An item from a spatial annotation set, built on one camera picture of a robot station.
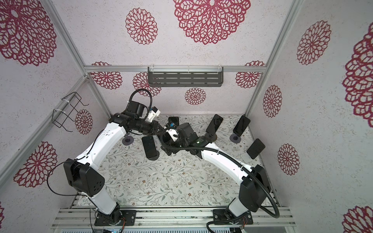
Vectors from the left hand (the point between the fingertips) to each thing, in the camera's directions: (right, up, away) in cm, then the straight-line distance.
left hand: (164, 133), depth 78 cm
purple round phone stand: (+48, -5, +29) cm, 56 cm away
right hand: (+2, -4, -1) cm, 4 cm away
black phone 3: (+31, +5, +22) cm, 39 cm away
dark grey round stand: (-8, -16, +16) cm, 24 cm away
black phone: (-10, -8, +11) cm, 17 cm away
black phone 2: (+5, +8, +16) cm, 18 cm away
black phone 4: (+50, +5, +20) cm, 54 cm away
